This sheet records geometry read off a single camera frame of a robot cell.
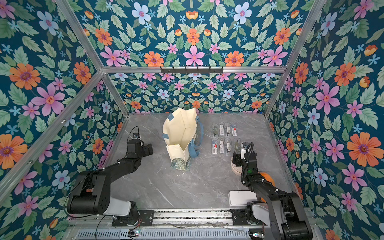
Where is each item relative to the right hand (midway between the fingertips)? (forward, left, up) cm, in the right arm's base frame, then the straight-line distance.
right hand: (245, 150), depth 89 cm
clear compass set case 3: (+6, +14, -6) cm, 16 cm away
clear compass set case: (+22, +4, -6) cm, 23 cm away
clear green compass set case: (+20, +18, -6) cm, 28 cm away
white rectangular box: (-25, +5, -7) cm, 27 cm away
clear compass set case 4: (+7, +10, -6) cm, 13 cm away
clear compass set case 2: (+6, +18, -6) cm, 20 cm away
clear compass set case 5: (+8, +3, -7) cm, 11 cm away
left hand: (+3, +63, 0) cm, 64 cm away
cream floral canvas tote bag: (+17, +42, -6) cm, 45 cm away
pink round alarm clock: (-10, +5, -5) cm, 13 cm away
